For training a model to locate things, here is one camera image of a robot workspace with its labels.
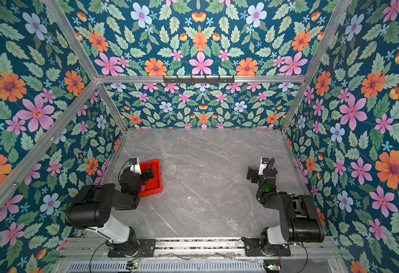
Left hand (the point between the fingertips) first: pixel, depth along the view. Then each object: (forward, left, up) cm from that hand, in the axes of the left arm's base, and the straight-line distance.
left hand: (142, 163), depth 92 cm
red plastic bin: (-10, -5, -9) cm, 14 cm away
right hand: (-7, -66, -2) cm, 67 cm away
